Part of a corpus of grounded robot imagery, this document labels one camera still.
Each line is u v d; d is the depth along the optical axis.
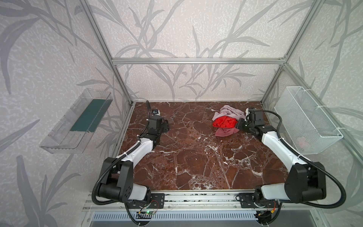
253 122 0.66
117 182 0.42
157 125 0.68
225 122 0.91
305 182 0.41
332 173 0.65
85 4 0.70
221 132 1.00
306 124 0.65
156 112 0.78
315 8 0.71
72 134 0.64
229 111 0.96
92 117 0.65
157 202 0.72
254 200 0.72
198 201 0.75
